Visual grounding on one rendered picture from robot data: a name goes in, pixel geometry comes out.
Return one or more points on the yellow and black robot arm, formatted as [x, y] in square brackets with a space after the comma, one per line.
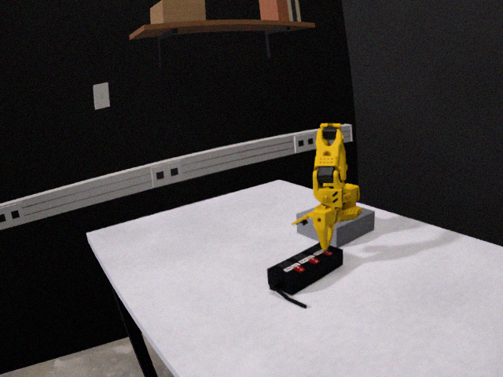
[330, 166]

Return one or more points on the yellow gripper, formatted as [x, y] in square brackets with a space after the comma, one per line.
[324, 220]

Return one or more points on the black power strip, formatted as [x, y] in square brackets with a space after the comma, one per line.
[303, 269]

